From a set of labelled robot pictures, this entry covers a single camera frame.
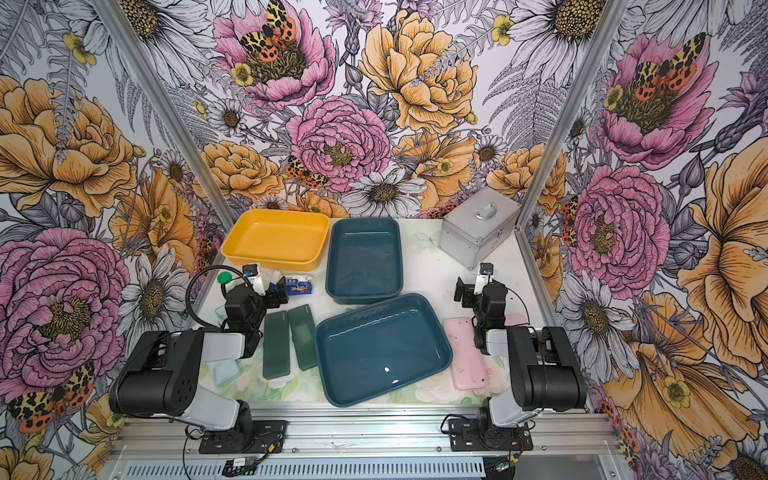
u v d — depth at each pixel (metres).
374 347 0.89
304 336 0.90
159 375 0.46
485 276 0.81
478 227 1.00
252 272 0.79
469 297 0.85
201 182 1.06
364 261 1.12
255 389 0.81
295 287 0.99
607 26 0.73
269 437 0.73
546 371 0.46
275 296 0.85
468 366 0.84
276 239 1.15
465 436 0.73
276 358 0.86
